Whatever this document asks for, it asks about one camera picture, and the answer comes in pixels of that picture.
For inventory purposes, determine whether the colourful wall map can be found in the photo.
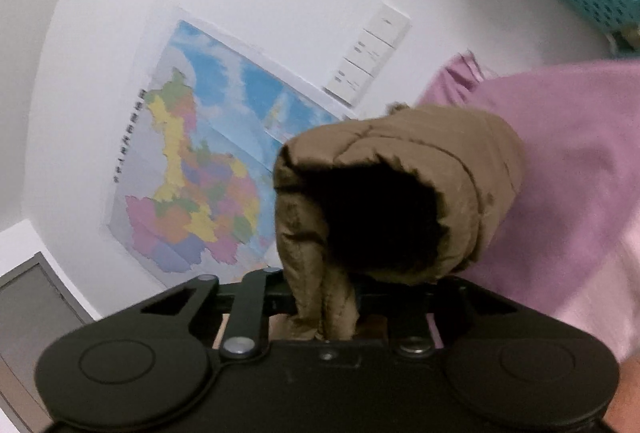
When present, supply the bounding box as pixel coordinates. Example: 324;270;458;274
107;8;352;288

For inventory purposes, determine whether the grey door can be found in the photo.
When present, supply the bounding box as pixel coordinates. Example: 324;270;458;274
1;252;93;432

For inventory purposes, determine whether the white wall socket panel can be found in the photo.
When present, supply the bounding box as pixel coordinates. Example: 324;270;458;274
324;4;411;107

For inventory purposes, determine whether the pink bed sheet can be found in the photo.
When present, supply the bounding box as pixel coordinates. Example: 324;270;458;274
422;54;639;359

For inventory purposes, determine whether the brown puffer jacket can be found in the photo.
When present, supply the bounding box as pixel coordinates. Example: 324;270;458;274
272;104;525;340

